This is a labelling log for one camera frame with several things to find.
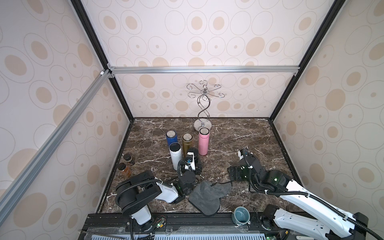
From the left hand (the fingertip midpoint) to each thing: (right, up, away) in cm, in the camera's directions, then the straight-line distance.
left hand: (199, 155), depth 82 cm
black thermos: (-1, +3, -8) cm, 8 cm away
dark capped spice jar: (-41, -2, +4) cm, 42 cm away
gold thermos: (-6, +9, -1) cm, 11 cm away
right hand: (+20, -6, -6) cm, 22 cm away
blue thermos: (-15, +10, 0) cm, 18 cm away
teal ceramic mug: (+21, -30, -6) cm, 37 cm away
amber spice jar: (-42, -9, +3) cm, 43 cm away
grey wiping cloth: (+4, -21, -3) cm, 22 cm away
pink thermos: (+3, +8, +7) cm, 11 cm away
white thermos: (-12, +2, -5) cm, 13 cm away
